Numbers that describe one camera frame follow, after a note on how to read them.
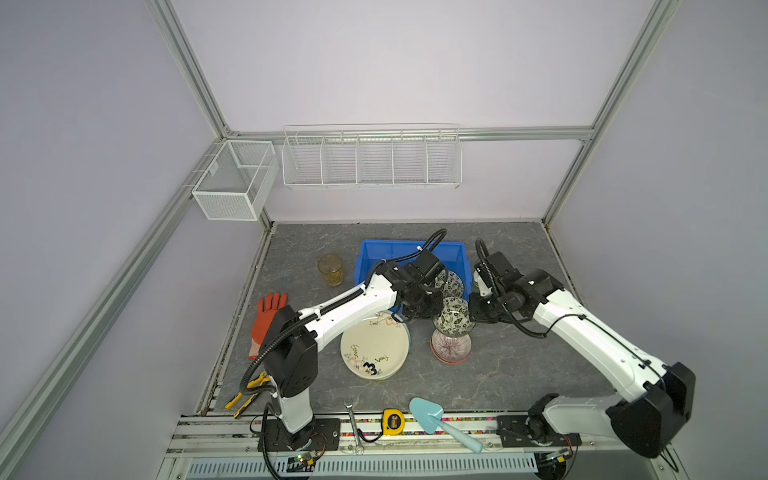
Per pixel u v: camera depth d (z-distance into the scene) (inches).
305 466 28.4
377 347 33.6
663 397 15.2
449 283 38.2
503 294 22.1
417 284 24.1
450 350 33.5
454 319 31.9
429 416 30.4
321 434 29.1
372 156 38.2
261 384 19.5
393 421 29.1
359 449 28.5
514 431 28.7
